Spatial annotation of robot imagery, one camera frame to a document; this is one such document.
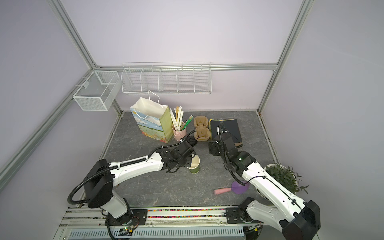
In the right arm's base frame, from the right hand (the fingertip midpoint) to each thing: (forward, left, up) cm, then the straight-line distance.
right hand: (218, 142), depth 77 cm
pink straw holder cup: (+14, +24, -13) cm, 30 cm away
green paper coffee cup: (-7, +12, -8) cm, 16 cm away
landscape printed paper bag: (+13, +36, +5) cm, 38 cm away
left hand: (-6, +16, -12) cm, 21 cm away
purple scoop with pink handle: (-16, -10, -21) cm, 28 cm away
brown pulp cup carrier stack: (+20, +8, -19) cm, 28 cm away
